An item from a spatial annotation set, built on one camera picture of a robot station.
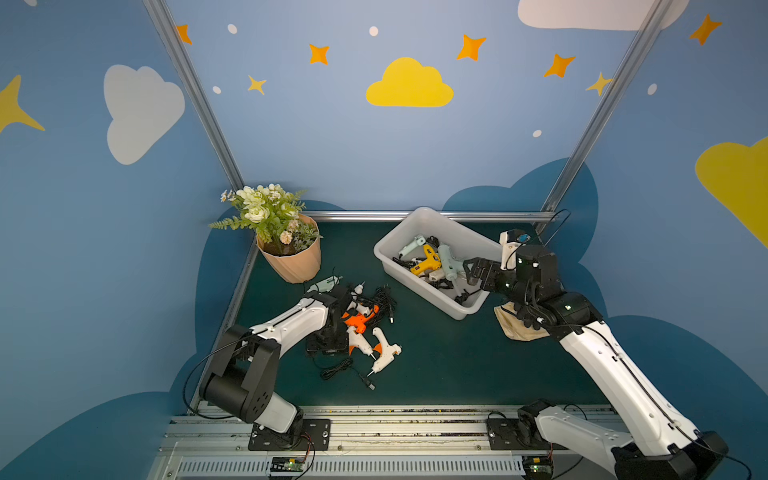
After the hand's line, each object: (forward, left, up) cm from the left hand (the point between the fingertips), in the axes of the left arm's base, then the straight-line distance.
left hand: (332, 349), depth 87 cm
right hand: (+13, -40, +27) cm, 50 cm away
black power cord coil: (+19, -42, +1) cm, 46 cm away
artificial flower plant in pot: (+30, +16, +16) cm, 38 cm away
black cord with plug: (-5, -3, 0) cm, 6 cm away
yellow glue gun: (+32, -32, +3) cm, 45 cm away
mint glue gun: (+40, -27, +4) cm, 48 cm away
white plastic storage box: (+35, -29, +2) cm, 46 cm away
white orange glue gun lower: (+3, -7, 0) cm, 8 cm away
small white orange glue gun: (0, -16, -1) cm, 16 cm away
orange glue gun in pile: (+10, -7, -1) cm, 12 cm away
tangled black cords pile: (+15, -15, +1) cm, 21 cm away
